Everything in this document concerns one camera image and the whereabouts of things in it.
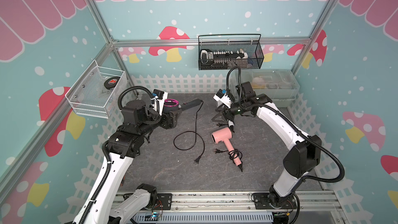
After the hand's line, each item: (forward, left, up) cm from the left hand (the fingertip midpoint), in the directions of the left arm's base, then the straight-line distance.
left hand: (173, 111), depth 66 cm
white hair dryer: (+13, -30, -30) cm, 45 cm away
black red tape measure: (+18, +35, 0) cm, 39 cm away
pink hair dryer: (+6, -26, -29) cm, 39 cm away
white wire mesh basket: (+14, +40, -3) cm, 42 cm away
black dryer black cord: (-9, -9, -35) cm, 37 cm away
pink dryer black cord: (-6, -30, -30) cm, 43 cm away
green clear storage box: (+36, -63, -17) cm, 75 cm away
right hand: (+6, -19, -10) cm, 22 cm away
